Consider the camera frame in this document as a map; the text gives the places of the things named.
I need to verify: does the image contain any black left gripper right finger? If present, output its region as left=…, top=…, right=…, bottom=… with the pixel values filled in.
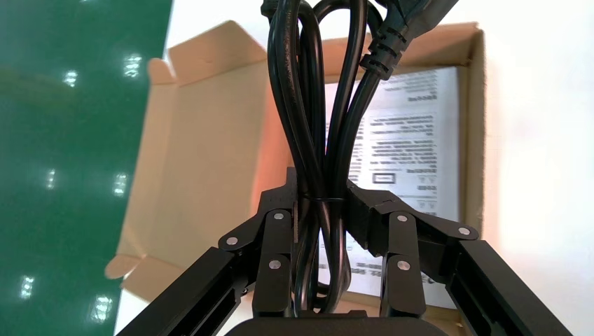
left=345, top=179, right=574, bottom=336

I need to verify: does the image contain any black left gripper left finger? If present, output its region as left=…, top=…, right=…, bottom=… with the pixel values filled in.
left=116, top=167, right=298, bottom=336

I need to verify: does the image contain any open brown cardboard box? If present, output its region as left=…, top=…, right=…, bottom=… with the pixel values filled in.
left=104, top=20, right=486, bottom=326

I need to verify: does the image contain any white printed instruction sheet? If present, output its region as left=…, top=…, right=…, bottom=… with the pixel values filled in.
left=317, top=66, right=460, bottom=310

